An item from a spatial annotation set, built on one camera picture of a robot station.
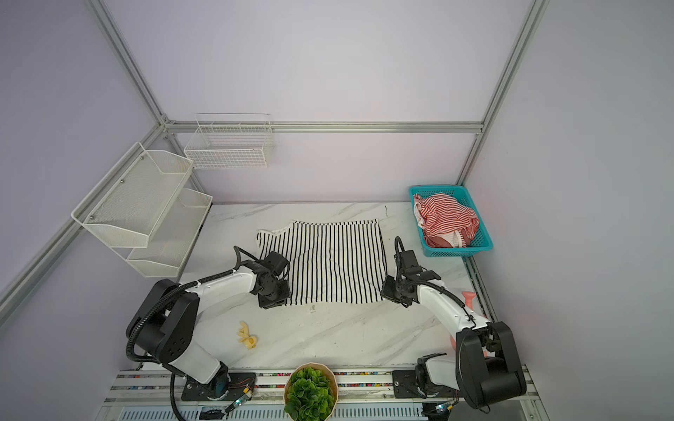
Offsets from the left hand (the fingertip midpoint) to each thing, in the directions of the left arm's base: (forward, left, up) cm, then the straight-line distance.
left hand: (284, 303), depth 89 cm
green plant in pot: (-28, -12, +10) cm, 32 cm away
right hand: (+3, -34, +4) cm, 35 cm away
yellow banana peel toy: (-12, +9, +1) cm, 16 cm away
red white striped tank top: (+32, -61, +8) cm, 70 cm away
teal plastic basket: (+22, -73, +7) cm, 77 cm away
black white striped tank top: (+17, -15, -1) cm, 23 cm away
